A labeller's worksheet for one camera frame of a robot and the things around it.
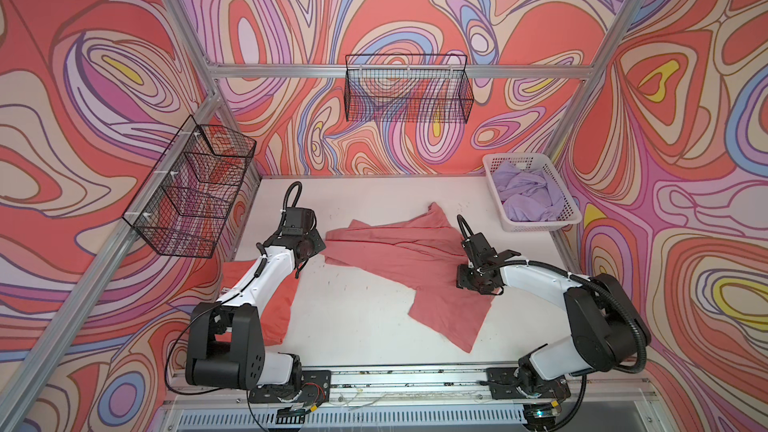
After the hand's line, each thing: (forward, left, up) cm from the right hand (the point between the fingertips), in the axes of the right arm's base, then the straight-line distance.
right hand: (468, 286), depth 91 cm
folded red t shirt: (-8, +57, +3) cm, 58 cm away
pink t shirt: (+12, +12, +2) cm, 17 cm away
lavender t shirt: (+31, -26, +7) cm, 41 cm away
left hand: (+11, +46, +11) cm, 48 cm away
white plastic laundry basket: (+21, -37, +8) cm, 43 cm away
